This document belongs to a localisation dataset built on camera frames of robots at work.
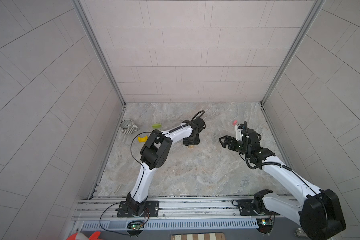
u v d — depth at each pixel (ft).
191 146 2.99
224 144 2.42
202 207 2.38
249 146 2.03
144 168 1.84
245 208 2.33
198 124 2.54
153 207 2.33
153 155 1.78
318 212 1.24
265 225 2.23
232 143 2.37
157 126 3.34
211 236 2.07
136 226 2.11
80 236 1.94
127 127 3.09
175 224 3.45
